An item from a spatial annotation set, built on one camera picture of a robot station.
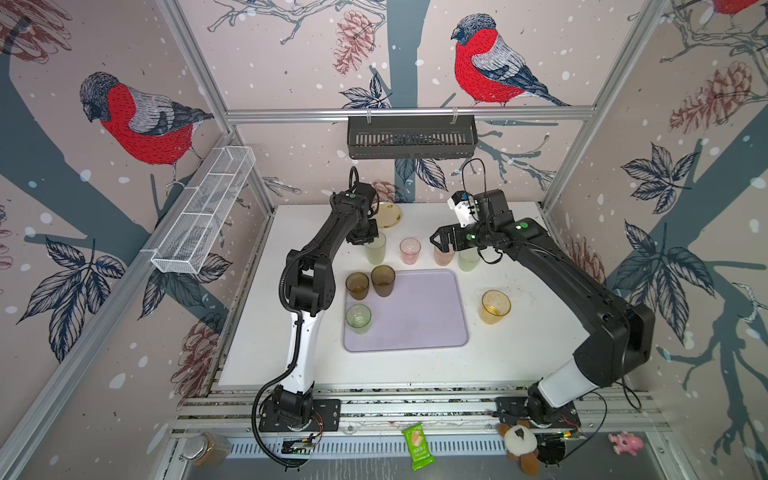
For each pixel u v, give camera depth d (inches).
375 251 39.1
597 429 27.8
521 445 26.4
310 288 23.3
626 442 26.5
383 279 36.9
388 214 47.1
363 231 33.7
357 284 37.2
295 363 24.6
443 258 39.9
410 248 40.6
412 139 41.5
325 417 28.7
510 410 29.0
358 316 35.4
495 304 36.0
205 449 24.1
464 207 28.6
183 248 28.0
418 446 26.9
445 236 28.4
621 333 16.3
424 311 37.7
